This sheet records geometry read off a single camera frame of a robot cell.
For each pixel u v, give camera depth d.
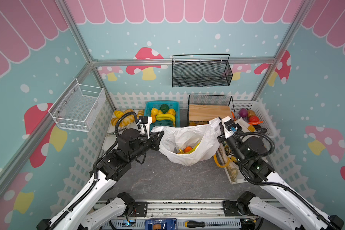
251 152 0.47
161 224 0.66
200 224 0.69
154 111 1.09
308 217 0.40
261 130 0.95
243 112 1.12
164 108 1.10
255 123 1.03
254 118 1.06
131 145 0.47
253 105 1.13
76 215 0.39
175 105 1.12
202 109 1.00
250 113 1.12
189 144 0.92
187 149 0.91
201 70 0.94
